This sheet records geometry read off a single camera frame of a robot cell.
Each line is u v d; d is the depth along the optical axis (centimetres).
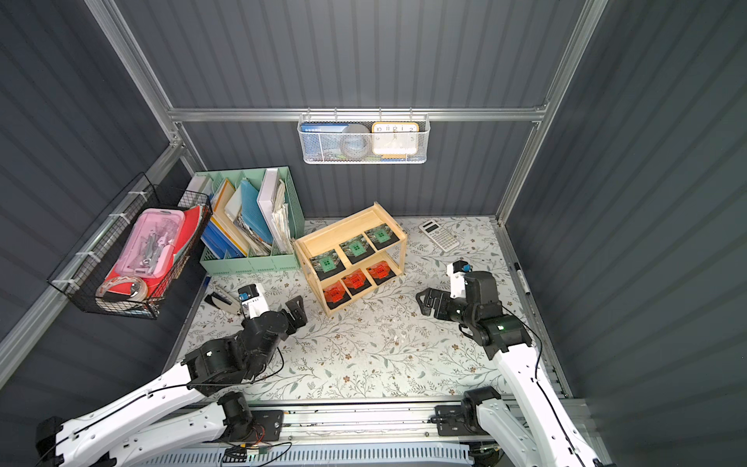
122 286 67
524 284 103
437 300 66
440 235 115
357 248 84
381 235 87
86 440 41
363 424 76
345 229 90
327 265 81
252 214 93
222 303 94
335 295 96
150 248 72
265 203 91
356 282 99
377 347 87
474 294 58
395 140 89
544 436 40
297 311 65
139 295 66
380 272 102
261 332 50
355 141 91
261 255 104
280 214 89
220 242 96
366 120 89
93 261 64
